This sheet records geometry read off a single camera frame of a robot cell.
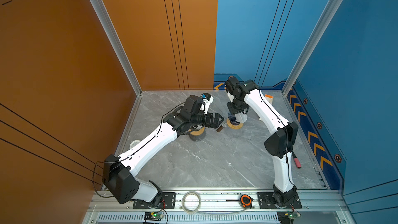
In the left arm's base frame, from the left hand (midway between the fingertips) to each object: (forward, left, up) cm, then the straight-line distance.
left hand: (216, 115), depth 75 cm
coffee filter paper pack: (+25, -37, -15) cm, 47 cm away
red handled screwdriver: (-13, -45, -24) cm, 53 cm away
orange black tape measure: (-32, -14, -23) cm, 42 cm away
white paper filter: (+2, -13, -4) cm, 14 cm away
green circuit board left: (-38, +29, -27) cm, 55 cm away
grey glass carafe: (-1, +10, -22) cm, 24 cm away
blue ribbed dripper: (+7, -11, -13) cm, 18 cm away
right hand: (+9, -11, -8) cm, 16 cm away
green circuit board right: (-38, -33, -27) cm, 57 cm away
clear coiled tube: (-36, +10, -24) cm, 45 cm away
